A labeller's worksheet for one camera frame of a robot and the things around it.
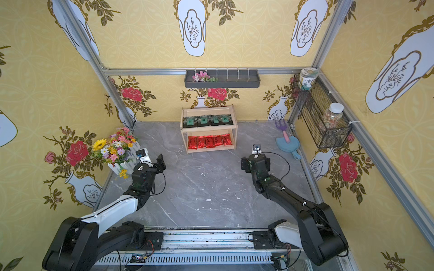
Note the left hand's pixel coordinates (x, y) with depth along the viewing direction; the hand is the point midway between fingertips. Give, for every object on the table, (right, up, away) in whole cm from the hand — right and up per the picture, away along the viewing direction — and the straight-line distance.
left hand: (148, 157), depth 86 cm
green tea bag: (+20, +18, +6) cm, 28 cm away
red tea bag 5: (+41, +9, +20) cm, 46 cm away
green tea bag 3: (+34, +20, +7) cm, 40 cm away
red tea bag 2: (+24, +7, +19) cm, 32 cm away
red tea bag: (+20, +7, +19) cm, 28 cm away
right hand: (+57, 0, +3) cm, 57 cm away
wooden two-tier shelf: (+30, +15, +4) cm, 34 cm away
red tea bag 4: (+35, +8, +20) cm, 41 cm away
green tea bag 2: (+27, +19, +6) cm, 34 cm away
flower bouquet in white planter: (-15, +3, -1) cm, 15 cm away
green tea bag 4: (+40, +20, +6) cm, 45 cm away
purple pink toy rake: (+81, +17, +32) cm, 89 cm away
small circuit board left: (+1, -42, -13) cm, 44 cm away
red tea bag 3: (+30, +7, +20) cm, 37 cm away
